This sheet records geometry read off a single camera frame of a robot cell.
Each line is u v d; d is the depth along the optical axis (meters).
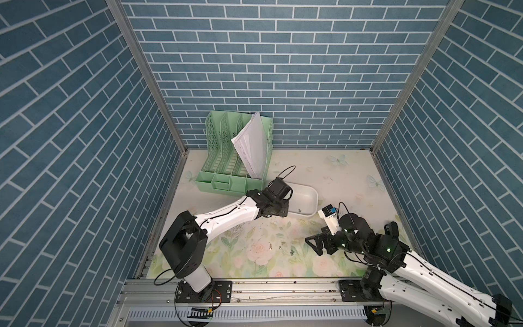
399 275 0.49
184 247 0.43
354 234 0.53
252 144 0.93
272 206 0.62
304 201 0.98
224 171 1.10
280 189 0.65
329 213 0.64
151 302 0.75
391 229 0.86
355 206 0.98
